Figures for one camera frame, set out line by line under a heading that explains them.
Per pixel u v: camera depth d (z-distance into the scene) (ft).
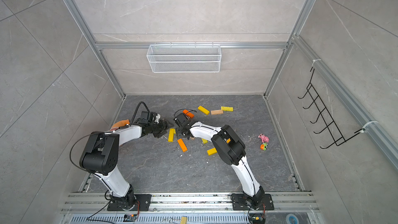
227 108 3.63
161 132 2.84
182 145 3.04
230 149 1.87
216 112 3.54
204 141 3.08
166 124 2.84
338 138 1.89
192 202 2.45
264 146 2.97
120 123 3.25
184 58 3.30
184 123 2.54
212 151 2.95
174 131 2.98
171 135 3.21
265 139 3.07
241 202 2.41
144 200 2.40
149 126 2.61
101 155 1.58
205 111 3.54
